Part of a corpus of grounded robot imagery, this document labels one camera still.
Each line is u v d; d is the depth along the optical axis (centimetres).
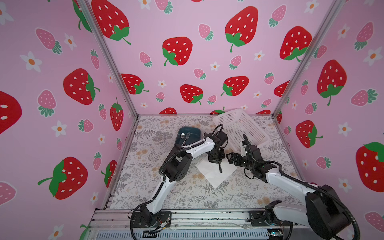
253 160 66
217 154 83
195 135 106
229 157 81
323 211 41
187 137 107
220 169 91
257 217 74
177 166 57
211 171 90
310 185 46
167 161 49
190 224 73
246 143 80
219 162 89
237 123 115
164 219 73
